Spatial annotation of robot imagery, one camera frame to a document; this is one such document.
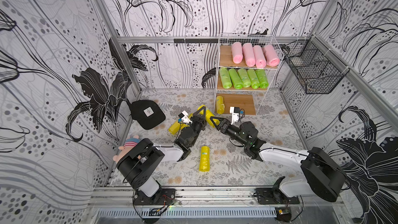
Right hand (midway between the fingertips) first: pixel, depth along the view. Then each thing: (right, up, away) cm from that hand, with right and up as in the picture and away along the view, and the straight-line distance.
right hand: (213, 119), depth 76 cm
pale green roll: (+19, +21, +10) cm, 30 cm away
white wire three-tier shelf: (+21, +29, +15) cm, 38 cm away
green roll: (+8, +24, +12) cm, 28 cm away
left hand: (-2, +4, +4) cm, 6 cm away
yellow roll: (-3, +2, 0) cm, 4 cm away
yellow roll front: (-5, -24, +4) cm, 25 cm away
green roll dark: (+14, +18, +9) cm, 25 cm away
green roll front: (+23, +19, +8) cm, 31 cm away
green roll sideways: (+28, +22, +9) cm, 36 cm away
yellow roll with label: (+6, +7, +27) cm, 28 cm away
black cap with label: (-41, +1, +23) cm, 47 cm away
